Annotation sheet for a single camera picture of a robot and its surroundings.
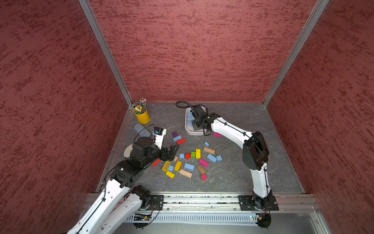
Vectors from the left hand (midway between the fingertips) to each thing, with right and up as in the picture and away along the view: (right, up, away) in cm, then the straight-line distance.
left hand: (170, 146), depth 71 cm
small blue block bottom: (-2, -16, +15) cm, 22 cm away
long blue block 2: (+24, -11, +19) cm, 33 cm away
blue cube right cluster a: (+28, -11, +19) cm, 36 cm away
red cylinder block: (+18, -21, +13) cm, 30 cm away
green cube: (+12, -9, +19) cm, 24 cm away
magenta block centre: (+18, -14, +19) cm, 30 cm away
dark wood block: (+17, -17, +15) cm, 28 cm away
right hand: (+16, +9, +23) cm, 29 cm away
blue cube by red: (+4, -10, +20) cm, 23 cm away
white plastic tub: (+9, +6, +26) cm, 29 cm away
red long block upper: (+4, -2, +27) cm, 27 cm away
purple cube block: (-1, +2, +30) cm, 30 cm away
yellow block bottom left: (-2, -19, +13) cm, 23 cm away
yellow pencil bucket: (-25, +16, +30) cm, 42 cm away
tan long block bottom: (+7, -19, +13) cm, 24 cm away
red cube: (+8, -10, +19) cm, 23 cm away
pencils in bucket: (-25, +20, +30) cm, 44 cm away
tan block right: (+22, -7, +22) cm, 32 cm away
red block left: (-11, -13, +17) cm, 24 cm away
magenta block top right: (+22, +7, -6) cm, 24 cm away
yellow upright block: (+15, -9, +21) cm, 28 cm away
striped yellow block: (-4, -15, +14) cm, 21 cm away
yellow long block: (+2, -15, +16) cm, 22 cm away
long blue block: (+1, 0, +27) cm, 27 cm away
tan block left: (+1, -11, +17) cm, 20 cm away
